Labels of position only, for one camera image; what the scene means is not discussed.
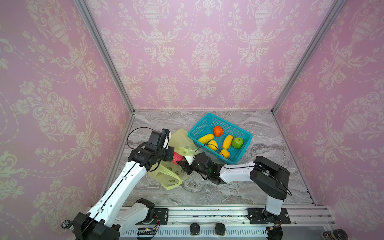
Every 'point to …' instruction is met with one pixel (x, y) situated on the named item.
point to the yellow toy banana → (205, 138)
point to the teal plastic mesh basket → (220, 139)
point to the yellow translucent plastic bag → (167, 172)
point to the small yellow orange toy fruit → (225, 153)
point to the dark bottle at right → (336, 234)
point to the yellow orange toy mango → (227, 141)
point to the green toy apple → (237, 142)
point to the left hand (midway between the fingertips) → (171, 151)
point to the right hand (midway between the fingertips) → (180, 158)
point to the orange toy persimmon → (218, 131)
